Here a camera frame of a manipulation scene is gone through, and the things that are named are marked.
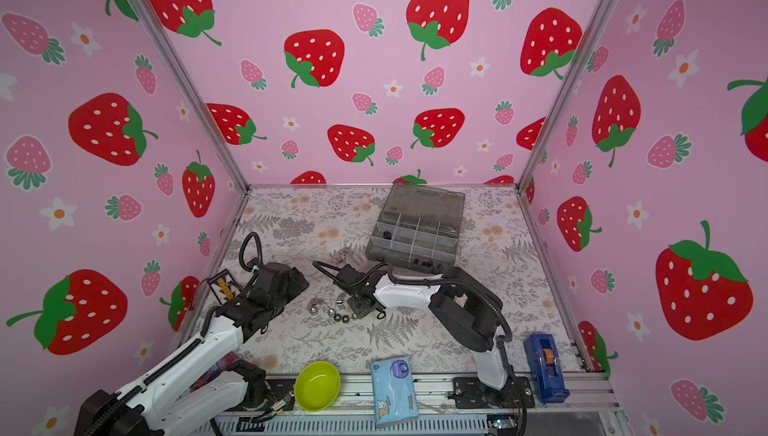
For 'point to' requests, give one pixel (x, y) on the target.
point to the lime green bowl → (317, 387)
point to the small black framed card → (223, 286)
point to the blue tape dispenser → (542, 358)
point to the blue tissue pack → (393, 391)
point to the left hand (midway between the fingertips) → (295, 281)
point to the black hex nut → (337, 317)
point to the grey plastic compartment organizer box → (417, 228)
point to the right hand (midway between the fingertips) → (361, 301)
